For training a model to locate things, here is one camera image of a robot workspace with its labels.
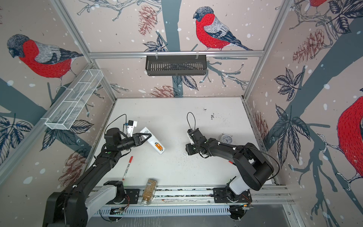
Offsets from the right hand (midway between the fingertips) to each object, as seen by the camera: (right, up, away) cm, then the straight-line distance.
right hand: (188, 149), depth 90 cm
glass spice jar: (-20, -16, -19) cm, 32 cm away
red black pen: (+27, -7, -4) cm, 28 cm away
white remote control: (-19, +7, -12) cm, 24 cm away
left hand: (-22, +11, -14) cm, 28 cm away
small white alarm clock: (+26, +7, +2) cm, 27 cm away
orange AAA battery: (-17, +5, -10) cm, 21 cm away
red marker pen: (-37, -9, -5) cm, 39 cm away
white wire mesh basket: (-65, +25, -17) cm, 72 cm away
